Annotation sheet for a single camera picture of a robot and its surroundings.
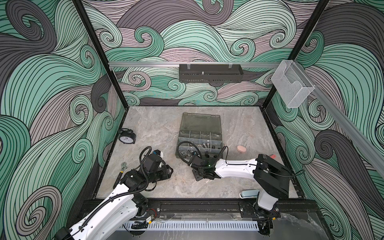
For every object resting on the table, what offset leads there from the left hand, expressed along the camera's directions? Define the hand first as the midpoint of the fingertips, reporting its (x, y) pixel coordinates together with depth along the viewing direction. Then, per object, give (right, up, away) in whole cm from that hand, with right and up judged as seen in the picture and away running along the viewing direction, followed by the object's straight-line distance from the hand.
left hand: (171, 170), depth 77 cm
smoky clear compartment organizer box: (+20, +19, +30) cm, 40 cm away
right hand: (+14, -5, +9) cm, 17 cm away
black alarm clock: (-30, +16, +15) cm, 37 cm away
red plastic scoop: (+62, +4, +14) cm, 64 cm away
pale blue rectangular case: (+40, -11, -3) cm, 42 cm away
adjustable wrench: (-30, -2, +10) cm, 32 cm away
